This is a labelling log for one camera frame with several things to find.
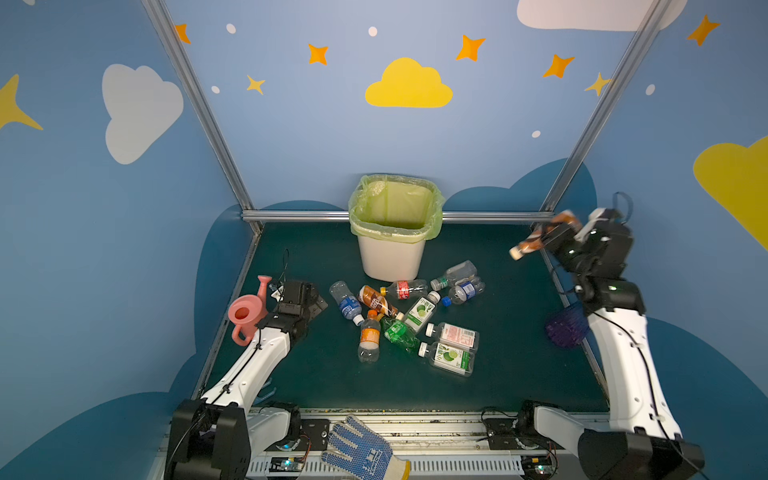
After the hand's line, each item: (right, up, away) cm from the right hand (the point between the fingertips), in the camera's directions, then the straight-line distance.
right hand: (555, 222), depth 70 cm
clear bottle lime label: (-30, -25, +23) cm, 45 cm away
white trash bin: (-39, -10, +29) cm, 50 cm away
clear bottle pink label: (-20, -32, +18) cm, 42 cm away
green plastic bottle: (-36, -32, +20) cm, 53 cm away
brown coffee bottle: (-44, -23, +25) cm, 55 cm away
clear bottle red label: (-34, -19, +26) cm, 47 cm away
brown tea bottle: (-4, -4, +1) cm, 6 cm away
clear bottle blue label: (-52, -23, +23) cm, 62 cm away
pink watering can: (-81, -24, +15) cm, 85 cm away
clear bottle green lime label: (-22, -37, +14) cm, 46 cm away
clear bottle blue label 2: (-14, -20, +28) cm, 37 cm away
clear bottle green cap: (-17, -15, +33) cm, 40 cm away
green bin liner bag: (-37, +9, +34) cm, 51 cm away
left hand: (-62, -23, +17) cm, 68 cm away
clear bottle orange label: (-46, -33, +16) cm, 59 cm away
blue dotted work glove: (-44, -57, +1) cm, 72 cm away
